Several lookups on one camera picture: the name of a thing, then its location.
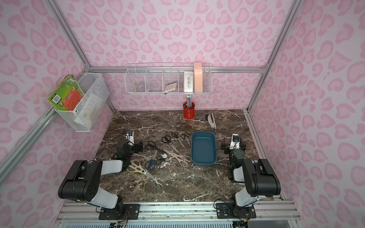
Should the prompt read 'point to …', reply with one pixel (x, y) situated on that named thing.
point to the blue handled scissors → (150, 165)
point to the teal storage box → (204, 148)
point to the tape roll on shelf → (140, 89)
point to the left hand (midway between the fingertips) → (134, 138)
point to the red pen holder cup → (189, 113)
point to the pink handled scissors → (181, 158)
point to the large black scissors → (151, 145)
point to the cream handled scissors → (137, 166)
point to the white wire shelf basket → (152, 78)
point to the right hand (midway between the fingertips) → (232, 137)
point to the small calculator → (171, 86)
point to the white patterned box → (188, 81)
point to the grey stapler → (211, 121)
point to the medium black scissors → (167, 139)
